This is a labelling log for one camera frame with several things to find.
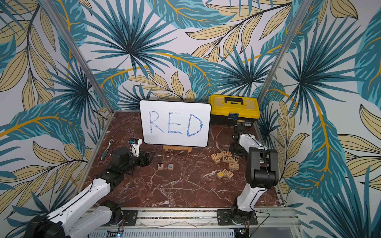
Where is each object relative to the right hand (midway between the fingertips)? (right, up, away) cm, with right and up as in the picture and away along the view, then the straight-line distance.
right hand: (238, 153), depth 95 cm
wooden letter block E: (-42, -7, -6) cm, 43 cm away
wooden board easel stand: (-38, +4, -1) cm, 38 cm away
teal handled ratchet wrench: (-84, +7, +6) cm, 84 cm away
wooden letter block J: (-7, -11, -9) cm, 16 cm away
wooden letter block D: (-6, 0, 0) cm, 6 cm away
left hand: (-52, +2, -13) cm, 54 cm away
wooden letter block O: (-10, -9, -8) cm, 16 cm away
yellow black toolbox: (-1, +29, +8) cm, 30 cm away
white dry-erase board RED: (-39, +19, -7) cm, 44 cm away
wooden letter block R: (-48, -6, -7) cm, 49 cm away
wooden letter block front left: (-13, -11, -9) cm, 20 cm away
